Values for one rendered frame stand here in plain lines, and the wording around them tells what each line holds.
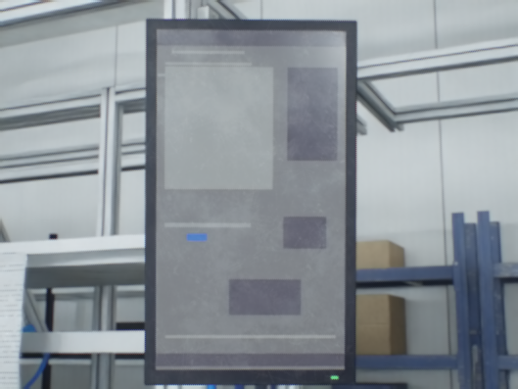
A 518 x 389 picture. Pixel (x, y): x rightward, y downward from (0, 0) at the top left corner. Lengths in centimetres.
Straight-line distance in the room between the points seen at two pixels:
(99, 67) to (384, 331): 296
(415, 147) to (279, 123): 377
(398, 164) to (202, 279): 381
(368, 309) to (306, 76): 325
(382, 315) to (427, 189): 90
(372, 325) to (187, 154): 326
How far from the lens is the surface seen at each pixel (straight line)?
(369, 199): 487
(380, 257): 433
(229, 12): 173
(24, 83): 640
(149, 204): 112
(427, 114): 241
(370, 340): 430
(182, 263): 112
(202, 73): 113
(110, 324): 216
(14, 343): 158
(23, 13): 175
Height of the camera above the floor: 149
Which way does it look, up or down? 11 degrees up
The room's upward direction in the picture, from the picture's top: straight up
